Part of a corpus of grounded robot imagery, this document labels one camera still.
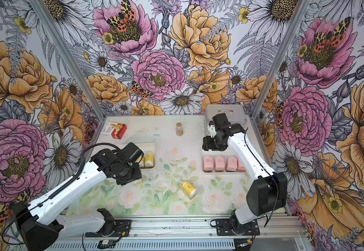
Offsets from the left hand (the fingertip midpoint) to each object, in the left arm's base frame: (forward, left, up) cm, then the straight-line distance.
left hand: (135, 182), depth 73 cm
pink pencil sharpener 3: (+13, -49, -9) cm, 52 cm away
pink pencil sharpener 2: (+13, -42, -9) cm, 45 cm away
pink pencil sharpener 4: (+12, -54, -10) cm, 56 cm away
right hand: (+16, -35, +2) cm, 39 cm away
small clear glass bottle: (+40, -20, -9) cm, 45 cm away
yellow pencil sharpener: (+2, -6, +17) cm, 18 cm away
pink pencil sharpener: (+14, -36, -9) cm, 40 cm away
